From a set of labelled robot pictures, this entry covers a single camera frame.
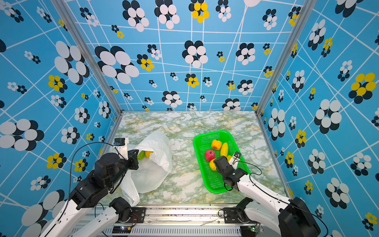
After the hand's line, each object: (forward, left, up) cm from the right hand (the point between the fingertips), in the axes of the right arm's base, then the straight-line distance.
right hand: (226, 166), depth 86 cm
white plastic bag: (-3, +45, -2) cm, 45 cm away
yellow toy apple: (+14, +5, +1) cm, 15 cm away
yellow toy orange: (0, +9, +2) cm, 9 cm away
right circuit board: (-30, -11, -3) cm, 32 cm away
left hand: (-2, +45, +23) cm, 50 cm away
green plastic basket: (-7, +8, -4) cm, 12 cm away
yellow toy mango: (+11, 0, 0) cm, 11 cm away
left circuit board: (-31, +55, -6) cm, 63 cm away
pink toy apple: (+6, +10, +2) cm, 12 cm away
